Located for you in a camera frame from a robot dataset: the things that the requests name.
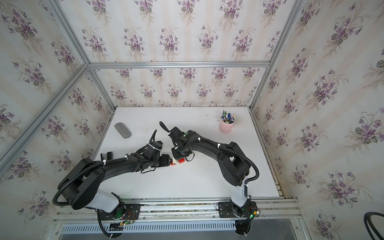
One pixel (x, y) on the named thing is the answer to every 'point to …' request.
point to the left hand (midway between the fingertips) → (169, 163)
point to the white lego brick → (174, 161)
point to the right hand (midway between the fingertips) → (179, 156)
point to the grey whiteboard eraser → (122, 130)
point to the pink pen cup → (225, 128)
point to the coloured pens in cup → (227, 118)
